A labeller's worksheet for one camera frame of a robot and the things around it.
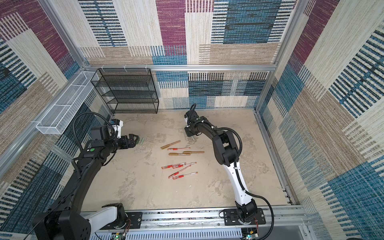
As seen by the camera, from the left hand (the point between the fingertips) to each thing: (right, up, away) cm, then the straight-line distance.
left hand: (129, 134), depth 80 cm
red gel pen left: (+19, -20, +11) cm, 29 cm away
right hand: (+32, 0, +26) cm, 41 cm away
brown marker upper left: (+18, -8, +21) cm, 29 cm away
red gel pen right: (+27, -19, +11) cm, 35 cm away
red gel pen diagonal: (+26, -22, +9) cm, 35 cm away
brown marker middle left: (+24, -13, +16) cm, 32 cm away
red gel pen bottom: (+27, -24, +7) cm, 37 cm away
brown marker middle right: (+33, -12, +16) cm, 39 cm away
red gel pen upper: (+25, -10, +19) cm, 33 cm away
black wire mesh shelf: (-14, +30, +29) cm, 44 cm away
